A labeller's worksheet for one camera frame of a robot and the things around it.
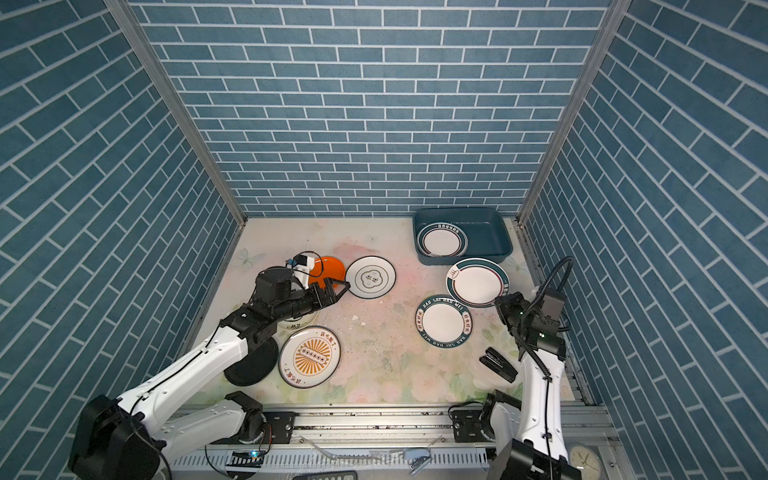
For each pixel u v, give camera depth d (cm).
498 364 82
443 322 95
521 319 60
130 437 38
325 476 66
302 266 72
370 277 103
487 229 118
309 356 85
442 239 113
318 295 68
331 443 72
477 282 91
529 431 42
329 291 69
